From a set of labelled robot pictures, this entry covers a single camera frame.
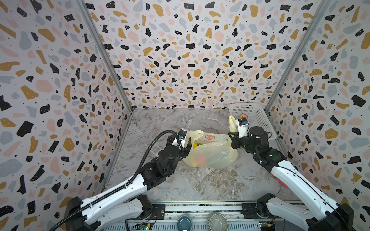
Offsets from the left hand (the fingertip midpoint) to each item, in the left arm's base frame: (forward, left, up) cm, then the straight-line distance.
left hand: (183, 134), depth 69 cm
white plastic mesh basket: (+35, -56, -27) cm, 71 cm away
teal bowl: (-33, 0, -29) cm, 44 cm away
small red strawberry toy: (+35, -45, -26) cm, 63 cm away
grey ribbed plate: (-33, -16, -30) cm, 47 cm away
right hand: (+4, -23, -3) cm, 23 cm away
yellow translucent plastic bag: (-1, -15, -16) cm, 22 cm away
